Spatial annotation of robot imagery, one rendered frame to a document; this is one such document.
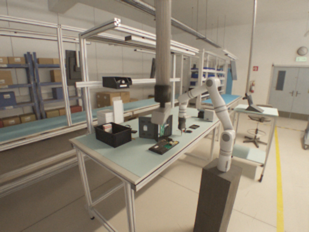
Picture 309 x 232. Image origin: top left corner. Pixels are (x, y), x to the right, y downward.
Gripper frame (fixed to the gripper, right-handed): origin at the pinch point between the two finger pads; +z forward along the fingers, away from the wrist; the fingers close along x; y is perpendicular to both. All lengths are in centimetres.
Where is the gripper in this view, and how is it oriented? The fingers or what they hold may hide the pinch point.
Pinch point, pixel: (183, 134)
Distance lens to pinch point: 148.1
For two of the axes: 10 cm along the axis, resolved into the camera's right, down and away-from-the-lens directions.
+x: -7.5, 1.7, -6.3
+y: -6.6, -2.0, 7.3
